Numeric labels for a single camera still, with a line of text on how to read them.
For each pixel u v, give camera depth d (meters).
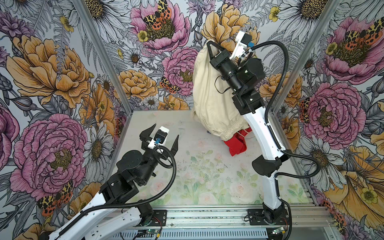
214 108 0.68
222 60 0.48
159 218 0.73
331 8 0.72
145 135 0.53
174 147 0.53
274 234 0.71
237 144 0.89
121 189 0.43
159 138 0.45
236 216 0.76
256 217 0.74
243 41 0.48
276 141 0.49
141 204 0.68
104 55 0.88
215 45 0.53
